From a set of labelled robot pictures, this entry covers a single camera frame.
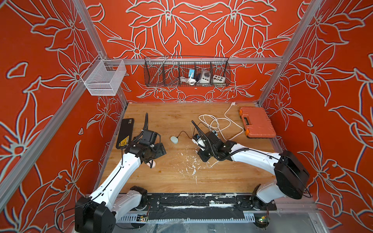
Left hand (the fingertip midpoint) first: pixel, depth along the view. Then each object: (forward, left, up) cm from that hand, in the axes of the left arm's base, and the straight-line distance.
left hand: (159, 151), depth 81 cm
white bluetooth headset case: (+13, -6, -8) cm, 17 cm away
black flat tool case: (+17, +29, -10) cm, 35 cm away
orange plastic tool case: (+29, -63, -5) cm, 70 cm away
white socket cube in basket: (+45, -34, +19) cm, 60 cm away
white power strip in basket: (+43, -25, +22) cm, 54 cm away
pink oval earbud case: (-4, +4, -9) cm, 11 cm away
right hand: (+2, -20, -3) cm, 21 cm away
